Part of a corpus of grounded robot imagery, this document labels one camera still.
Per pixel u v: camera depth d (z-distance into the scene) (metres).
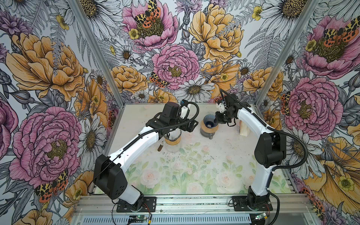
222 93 0.71
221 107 0.87
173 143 0.85
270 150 0.51
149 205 0.74
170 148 0.98
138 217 0.71
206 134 0.97
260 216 0.72
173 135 0.88
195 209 0.73
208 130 0.94
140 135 0.50
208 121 0.98
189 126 0.70
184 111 0.68
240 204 0.74
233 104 0.68
